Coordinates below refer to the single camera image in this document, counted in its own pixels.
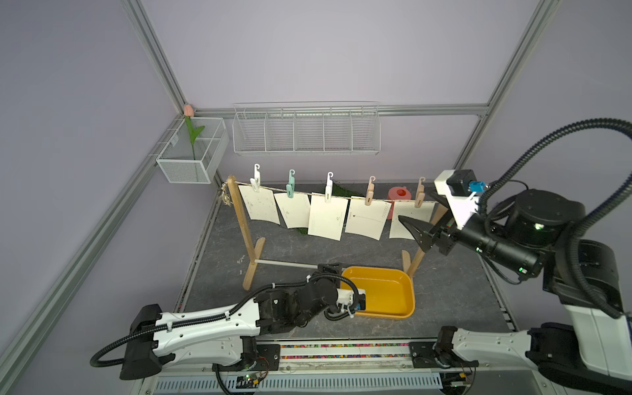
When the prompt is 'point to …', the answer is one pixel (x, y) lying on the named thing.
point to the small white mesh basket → (195, 150)
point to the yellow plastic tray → (389, 291)
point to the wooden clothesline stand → (255, 249)
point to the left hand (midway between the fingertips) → (337, 273)
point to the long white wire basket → (307, 128)
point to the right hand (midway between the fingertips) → (417, 201)
